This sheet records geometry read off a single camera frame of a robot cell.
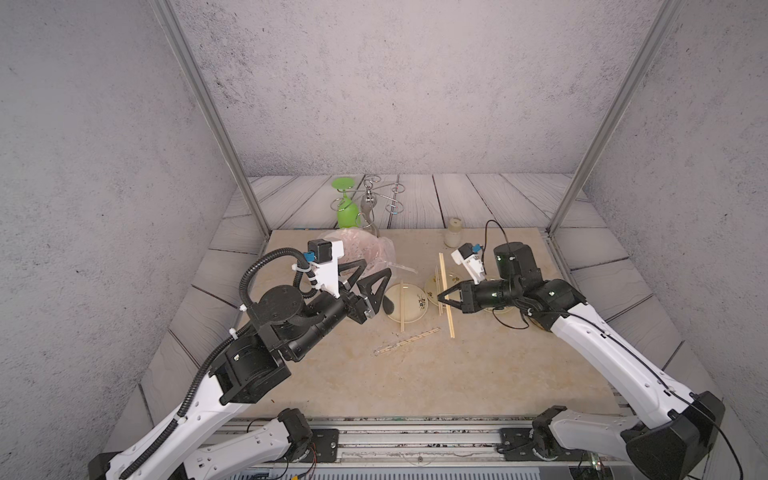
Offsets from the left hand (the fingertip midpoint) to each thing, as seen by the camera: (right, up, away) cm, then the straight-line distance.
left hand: (383, 270), depth 53 cm
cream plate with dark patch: (+9, -13, +46) cm, 48 cm away
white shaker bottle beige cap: (+24, +9, +58) cm, 64 cm away
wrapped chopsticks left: (+1, -25, +37) cm, 45 cm away
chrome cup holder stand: (-5, +20, +38) cm, 43 cm away
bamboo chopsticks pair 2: (+13, -3, +16) cm, 21 cm away
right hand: (+13, -7, +15) cm, 21 cm away
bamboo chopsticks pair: (+5, -15, +45) cm, 47 cm away
